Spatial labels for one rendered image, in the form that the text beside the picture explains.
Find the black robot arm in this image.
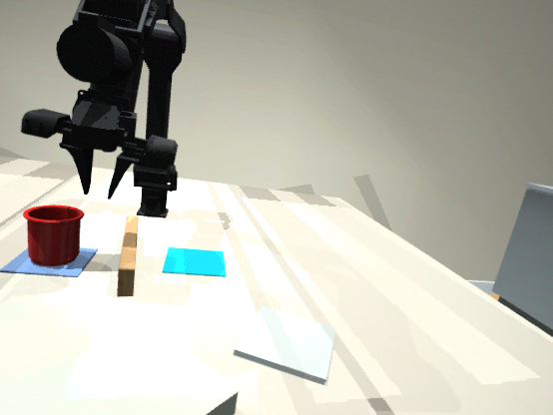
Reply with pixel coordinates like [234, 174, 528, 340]
[57, 0, 187, 218]

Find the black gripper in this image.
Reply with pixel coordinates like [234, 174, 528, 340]
[21, 83, 178, 200]

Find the dark red cup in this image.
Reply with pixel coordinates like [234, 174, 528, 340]
[23, 206, 85, 266]

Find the tan wooden bar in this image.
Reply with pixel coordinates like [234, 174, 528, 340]
[117, 216, 139, 297]

